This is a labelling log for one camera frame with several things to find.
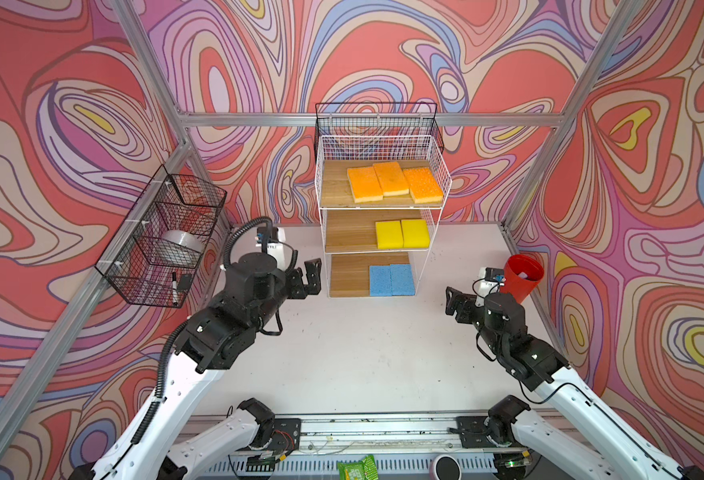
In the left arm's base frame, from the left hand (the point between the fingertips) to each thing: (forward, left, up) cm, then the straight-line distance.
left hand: (304, 265), depth 65 cm
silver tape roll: (+6, +31, -1) cm, 31 cm away
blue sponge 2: (+18, -20, -32) cm, 42 cm away
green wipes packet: (-35, -12, -32) cm, 49 cm away
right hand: (0, -40, -15) cm, 43 cm away
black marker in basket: (0, +33, -9) cm, 34 cm away
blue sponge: (+17, -27, -31) cm, 45 cm away
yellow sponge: (+16, -28, -6) cm, 33 cm away
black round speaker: (-35, -32, -29) cm, 55 cm away
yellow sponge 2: (+17, -21, -8) cm, 28 cm away
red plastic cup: (+15, -65, -26) cm, 72 cm away
